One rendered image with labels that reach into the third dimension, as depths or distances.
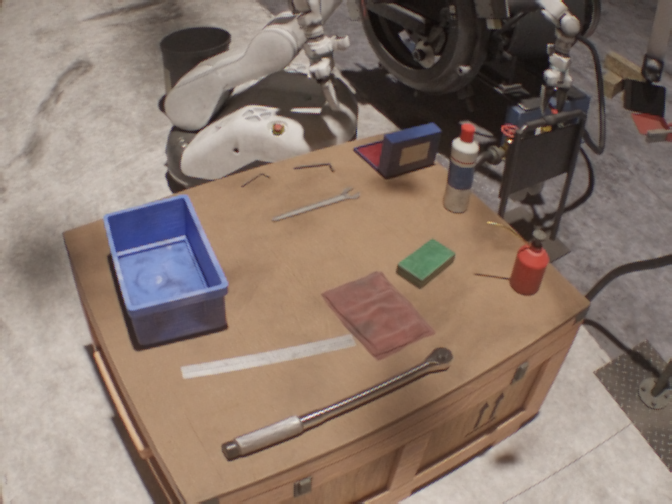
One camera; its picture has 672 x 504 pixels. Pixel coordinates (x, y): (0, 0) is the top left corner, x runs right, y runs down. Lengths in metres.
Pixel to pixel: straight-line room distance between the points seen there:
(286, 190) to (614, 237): 1.43
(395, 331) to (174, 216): 0.52
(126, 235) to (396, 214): 0.63
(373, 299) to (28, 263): 1.34
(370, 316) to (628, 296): 1.28
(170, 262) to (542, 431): 1.08
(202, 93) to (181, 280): 1.03
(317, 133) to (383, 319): 0.96
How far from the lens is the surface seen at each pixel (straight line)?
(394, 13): 2.63
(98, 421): 1.79
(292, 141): 2.11
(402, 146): 1.67
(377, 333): 1.30
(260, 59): 2.18
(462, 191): 1.60
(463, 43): 2.37
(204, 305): 1.24
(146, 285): 1.41
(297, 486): 1.19
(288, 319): 1.33
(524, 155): 2.02
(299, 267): 1.44
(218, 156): 2.22
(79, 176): 2.67
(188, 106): 2.36
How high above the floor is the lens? 1.44
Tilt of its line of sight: 40 degrees down
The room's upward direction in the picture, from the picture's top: 3 degrees clockwise
